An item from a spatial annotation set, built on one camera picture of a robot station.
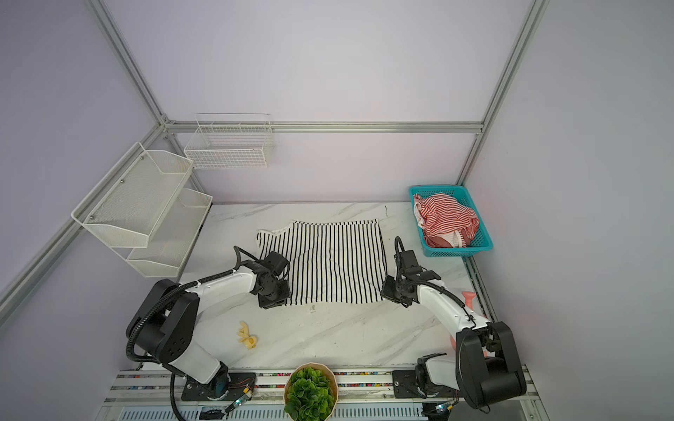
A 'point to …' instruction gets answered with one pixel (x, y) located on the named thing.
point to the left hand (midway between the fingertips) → (284, 303)
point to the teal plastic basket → (481, 240)
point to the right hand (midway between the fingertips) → (384, 291)
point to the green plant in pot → (311, 393)
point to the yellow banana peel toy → (247, 339)
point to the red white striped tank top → (444, 220)
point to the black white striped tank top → (330, 261)
